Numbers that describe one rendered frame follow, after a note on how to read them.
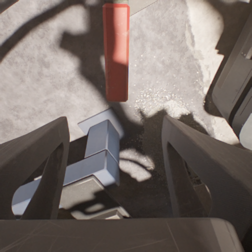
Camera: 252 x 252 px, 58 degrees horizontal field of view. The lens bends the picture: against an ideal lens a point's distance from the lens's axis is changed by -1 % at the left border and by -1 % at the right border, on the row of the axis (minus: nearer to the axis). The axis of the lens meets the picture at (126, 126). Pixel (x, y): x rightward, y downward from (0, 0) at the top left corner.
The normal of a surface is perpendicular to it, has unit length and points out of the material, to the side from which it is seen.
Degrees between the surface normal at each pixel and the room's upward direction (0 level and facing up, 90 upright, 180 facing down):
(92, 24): 0
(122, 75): 0
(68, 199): 0
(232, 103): 90
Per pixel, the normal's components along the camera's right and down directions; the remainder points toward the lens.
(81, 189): 0.03, 0.58
